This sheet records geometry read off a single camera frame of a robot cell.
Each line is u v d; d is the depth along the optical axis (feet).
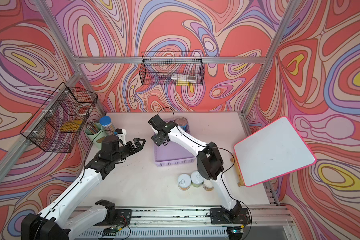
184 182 2.62
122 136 2.36
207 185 2.53
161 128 2.19
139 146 2.31
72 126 2.36
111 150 1.96
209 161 1.75
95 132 3.02
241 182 2.60
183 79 2.97
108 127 2.98
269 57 2.83
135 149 2.29
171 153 3.16
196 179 2.65
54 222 1.28
